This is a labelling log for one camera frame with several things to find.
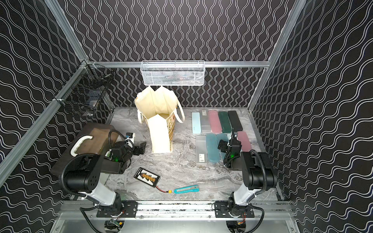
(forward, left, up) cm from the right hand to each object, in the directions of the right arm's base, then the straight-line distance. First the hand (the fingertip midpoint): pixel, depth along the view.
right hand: (229, 141), depth 97 cm
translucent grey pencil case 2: (-3, +19, -5) cm, 20 cm away
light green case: (+16, +22, 0) cm, 28 cm away
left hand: (-2, +60, +4) cm, 60 cm away
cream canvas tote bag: (+24, +51, +5) cm, 57 cm away
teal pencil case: (-3, +11, -5) cm, 12 cm away
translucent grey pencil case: (+19, +15, -1) cm, 25 cm away
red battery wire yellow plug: (-31, +38, -3) cm, 49 cm away
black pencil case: (+19, -8, -2) cm, 20 cm away
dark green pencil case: (+16, 0, -2) cm, 16 cm away
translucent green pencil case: (+4, +3, -2) cm, 6 cm away
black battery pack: (-24, +51, -1) cm, 57 cm away
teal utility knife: (-29, +27, -4) cm, 40 cm away
